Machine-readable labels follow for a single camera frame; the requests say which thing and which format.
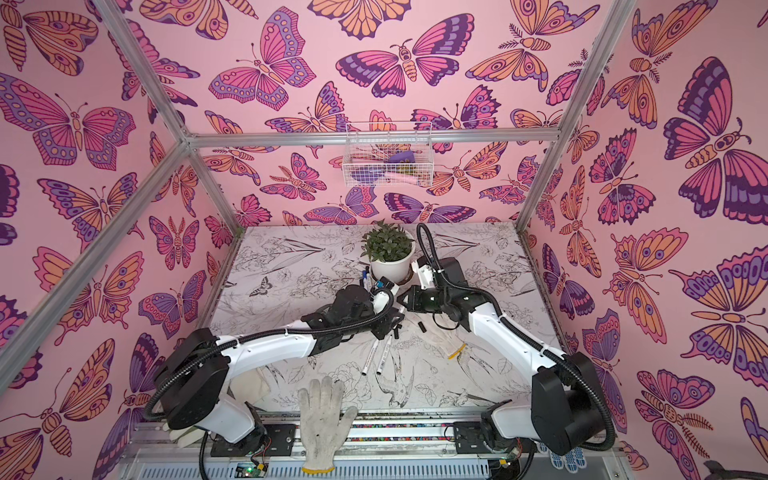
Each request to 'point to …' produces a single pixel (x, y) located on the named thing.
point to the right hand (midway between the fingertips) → (399, 295)
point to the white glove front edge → (324, 423)
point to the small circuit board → (250, 470)
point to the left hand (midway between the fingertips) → (404, 312)
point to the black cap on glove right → (422, 327)
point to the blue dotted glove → (571, 461)
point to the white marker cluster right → (385, 354)
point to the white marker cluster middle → (370, 358)
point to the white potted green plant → (390, 249)
